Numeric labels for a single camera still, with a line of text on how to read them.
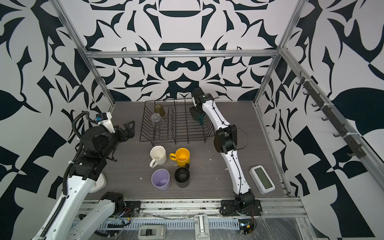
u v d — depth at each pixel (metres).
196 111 0.92
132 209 0.74
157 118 0.97
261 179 0.79
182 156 0.89
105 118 0.60
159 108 1.05
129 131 0.64
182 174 0.84
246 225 0.71
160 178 0.82
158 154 0.89
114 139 0.60
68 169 0.48
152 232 0.66
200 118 1.01
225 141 0.67
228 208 0.74
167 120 1.02
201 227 0.69
